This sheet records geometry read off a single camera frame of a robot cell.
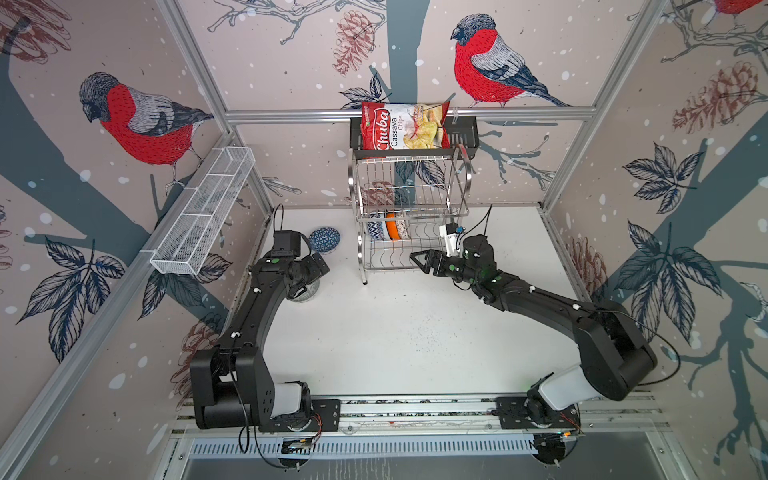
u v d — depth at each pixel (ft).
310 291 3.19
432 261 2.44
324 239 3.61
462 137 3.11
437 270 2.44
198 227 2.46
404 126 2.87
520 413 2.39
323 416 2.39
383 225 3.20
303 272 2.42
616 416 2.42
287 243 2.17
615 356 1.44
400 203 4.12
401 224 3.22
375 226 3.21
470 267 2.24
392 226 3.21
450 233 2.53
